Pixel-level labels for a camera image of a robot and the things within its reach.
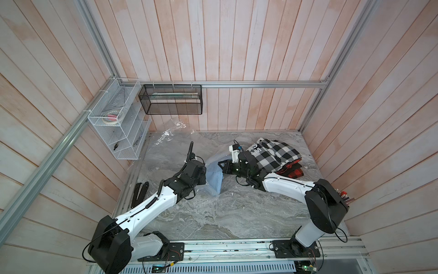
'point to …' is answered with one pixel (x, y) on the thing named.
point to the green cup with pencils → (343, 195)
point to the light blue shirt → (215, 175)
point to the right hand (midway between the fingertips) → (217, 163)
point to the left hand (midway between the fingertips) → (200, 175)
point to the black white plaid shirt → (271, 155)
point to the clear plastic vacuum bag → (167, 151)
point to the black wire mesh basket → (171, 99)
